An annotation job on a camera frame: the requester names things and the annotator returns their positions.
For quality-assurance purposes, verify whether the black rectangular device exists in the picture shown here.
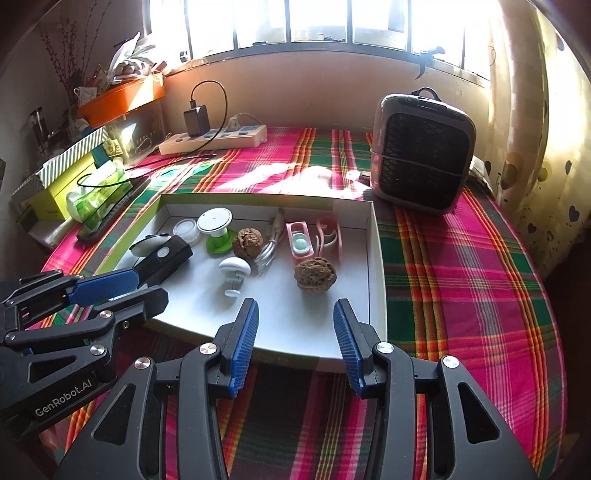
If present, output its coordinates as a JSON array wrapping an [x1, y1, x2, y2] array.
[[133, 236, 193, 287]]

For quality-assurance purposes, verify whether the white oval mouse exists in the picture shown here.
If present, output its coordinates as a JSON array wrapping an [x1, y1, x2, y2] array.
[[129, 233, 171, 258]]

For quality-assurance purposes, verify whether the clear round jar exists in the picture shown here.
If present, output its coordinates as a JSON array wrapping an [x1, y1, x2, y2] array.
[[172, 218, 200, 246]]

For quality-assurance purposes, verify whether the white mushroom hook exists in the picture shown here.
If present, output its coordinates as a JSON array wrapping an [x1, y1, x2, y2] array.
[[218, 256, 252, 298]]

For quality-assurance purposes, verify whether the brown walnut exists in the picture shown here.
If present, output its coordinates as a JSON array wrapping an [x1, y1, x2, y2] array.
[[232, 228, 263, 260], [294, 257, 337, 295]]

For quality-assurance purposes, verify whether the white cable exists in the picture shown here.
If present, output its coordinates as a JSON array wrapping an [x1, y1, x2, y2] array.
[[252, 208, 287, 277]]

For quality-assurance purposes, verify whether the pink small case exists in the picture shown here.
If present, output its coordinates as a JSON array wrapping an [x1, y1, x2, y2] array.
[[286, 222, 315, 266]]

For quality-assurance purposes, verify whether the pink green clip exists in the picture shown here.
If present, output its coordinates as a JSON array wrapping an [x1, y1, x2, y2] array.
[[315, 215, 342, 262]]

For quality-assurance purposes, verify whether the yellow green box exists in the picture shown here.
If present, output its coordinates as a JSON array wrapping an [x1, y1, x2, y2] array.
[[23, 153, 95, 221]]

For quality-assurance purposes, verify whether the striped white box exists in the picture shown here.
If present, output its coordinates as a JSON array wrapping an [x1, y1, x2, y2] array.
[[11, 127, 109, 205]]

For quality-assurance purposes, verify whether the plaid bed cloth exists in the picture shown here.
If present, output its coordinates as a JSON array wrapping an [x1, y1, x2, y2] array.
[[46, 127, 566, 479]]

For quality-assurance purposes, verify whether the green white cardboard box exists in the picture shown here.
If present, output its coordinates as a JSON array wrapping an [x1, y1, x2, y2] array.
[[96, 193, 388, 372]]

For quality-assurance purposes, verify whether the black charger adapter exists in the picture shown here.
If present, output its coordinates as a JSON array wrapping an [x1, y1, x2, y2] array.
[[183, 100, 211, 137]]

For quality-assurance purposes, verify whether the white power strip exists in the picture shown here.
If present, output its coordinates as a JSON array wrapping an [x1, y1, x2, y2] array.
[[158, 125, 267, 155]]

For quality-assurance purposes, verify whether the white mug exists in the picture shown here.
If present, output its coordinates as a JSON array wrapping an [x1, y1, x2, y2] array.
[[73, 86, 97, 107]]

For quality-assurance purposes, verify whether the white plug in strip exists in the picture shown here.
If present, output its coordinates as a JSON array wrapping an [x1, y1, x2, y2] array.
[[225, 112, 262, 132]]

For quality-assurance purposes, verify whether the orange tray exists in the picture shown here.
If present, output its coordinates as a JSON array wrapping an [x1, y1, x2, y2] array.
[[77, 73, 165, 128]]

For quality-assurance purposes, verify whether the red branch decoration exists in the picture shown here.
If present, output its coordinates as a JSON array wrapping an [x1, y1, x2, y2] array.
[[36, 1, 113, 105]]

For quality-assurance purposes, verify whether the small dark space heater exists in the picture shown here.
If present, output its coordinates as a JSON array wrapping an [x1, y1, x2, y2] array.
[[370, 87, 477, 215]]

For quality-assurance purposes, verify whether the heart pattern curtain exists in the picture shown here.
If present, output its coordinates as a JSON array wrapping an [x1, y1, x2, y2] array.
[[485, 1, 590, 277]]

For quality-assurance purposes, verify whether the black window hook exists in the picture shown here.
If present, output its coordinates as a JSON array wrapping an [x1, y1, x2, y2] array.
[[416, 46, 446, 80]]

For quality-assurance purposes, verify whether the black charger cable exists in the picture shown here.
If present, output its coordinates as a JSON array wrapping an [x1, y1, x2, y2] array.
[[75, 79, 230, 189]]

